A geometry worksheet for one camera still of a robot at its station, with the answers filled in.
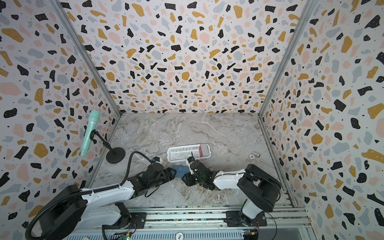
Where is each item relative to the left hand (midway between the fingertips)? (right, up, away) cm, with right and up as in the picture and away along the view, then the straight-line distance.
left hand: (176, 171), depth 84 cm
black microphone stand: (-42, +7, +12) cm, 44 cm away
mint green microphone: (-39, +30, -11) cm, 50 cm away
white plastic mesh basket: (+1, +8, +14) cm, 16 cm away
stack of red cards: (+16, +10, +10) cm, 21 cm away
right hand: (+4, -3, 0) cm, 5 cm away
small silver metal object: (+48, +7, +14) cm, 51 cm away
